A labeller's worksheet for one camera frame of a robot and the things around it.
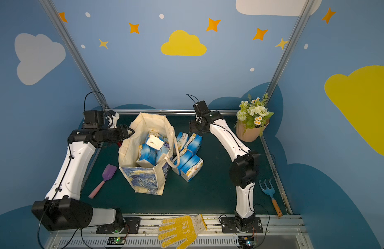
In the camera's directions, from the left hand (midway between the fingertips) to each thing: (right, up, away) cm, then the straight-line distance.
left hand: (132, 130), depth 77 cm
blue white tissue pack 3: (+23, -6, +21) cm, 32 cm away
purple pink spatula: (-20, -26, +14) cm, 36 cm away
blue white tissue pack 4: (+31, -8, +20) cm, 38 cm away
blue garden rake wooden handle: (+74, -34, +10) cm, 82 cm away
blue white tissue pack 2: (+6, -13, +6) cm, 16 cm away
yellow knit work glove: (+27, -47, -3) cm, 55 cm away
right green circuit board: (+56, -52, -6) cm, 76 cm away
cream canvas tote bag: (+8, -22, -6) cm, 24 cm away
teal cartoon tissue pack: (+8, -14, +14) cm, 21 cm away
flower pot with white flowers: (+63, +7, +8) cm, 64 cm away
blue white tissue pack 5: (+26, -16, +14) cm, 33 cm away
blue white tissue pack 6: (+30, -21, +9) cm, 37 cm away
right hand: (+33, +3, +12) cm, 35 cm away
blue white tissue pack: (+10, -8, +10) cm, 16 cm away
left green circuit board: (-5, -51, -6) cm, 52 cm away
